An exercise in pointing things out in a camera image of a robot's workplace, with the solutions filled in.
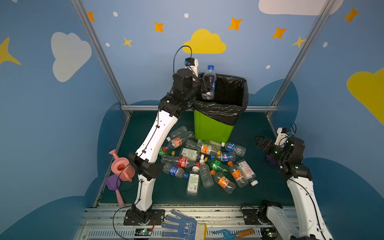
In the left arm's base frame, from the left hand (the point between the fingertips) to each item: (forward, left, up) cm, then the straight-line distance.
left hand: (208, 75), depth 66 cm
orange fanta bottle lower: (-32, -14, -50) cm, 61 cm away
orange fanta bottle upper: (-30, -22, -49) cm, 62 cm away
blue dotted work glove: (-53, +8, -50) cm, 73 cm away
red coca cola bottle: (-20, +14, -45) cm, 52 cm away
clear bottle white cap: (+2, +18, -47) cm, 50 cm away
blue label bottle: (-25, +15, -47) cm, 56 cm away
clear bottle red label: (-5, +17, -46) cm, 49 cm away
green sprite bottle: (-22, -9, -47) cm, 53 cm away
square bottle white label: (-31, +6, -47) cm, 57 cm away
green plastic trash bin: (-3, -3, -34) cm, 35 cm away
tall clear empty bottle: (-31, -2, -46) cm, 55 cm away
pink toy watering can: (-26, +45, -40) cm, 66 cm away
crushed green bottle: (-13, +25, -48) cm, 56 cm away
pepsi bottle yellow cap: (-16, -15, -45) cm, 50 cm away
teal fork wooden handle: (-54, -21, -49) cm, 76 cm away
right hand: (-15, -31, -26) cm, 43 cm away
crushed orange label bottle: (-10, -1, -43) cm, 44 cm away
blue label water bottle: (-9, -19, -46) cm, 50 cm away
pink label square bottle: (-25, -26, -47) cm, 59 cm away
